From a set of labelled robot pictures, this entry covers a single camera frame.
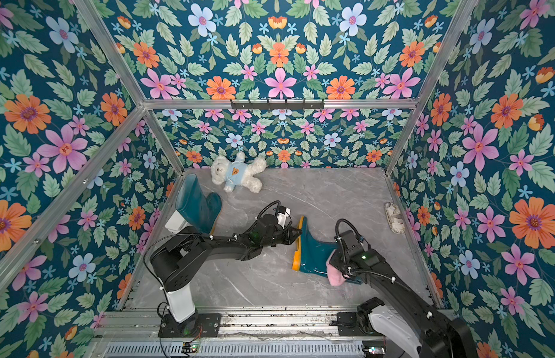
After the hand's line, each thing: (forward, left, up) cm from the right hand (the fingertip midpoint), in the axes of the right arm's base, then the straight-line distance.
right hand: (339, 260), depth 83 cm
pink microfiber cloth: (-6, +2, -1) cm, 6 cm away
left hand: (+10, +14, +3) cm, 17 cm away
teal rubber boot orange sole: (+14, +55, +11) cm, 57 cm away
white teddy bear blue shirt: (+41, +52, +6) cm, 67 cm away
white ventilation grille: (-28, +35, -6) cm, 45 cm away
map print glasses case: (+21, -27, -3) cm, 35 cm away
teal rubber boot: (+2, +11, 0) cm, 11 cm away
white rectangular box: (+14, +69, +1) cm, 70 cm away
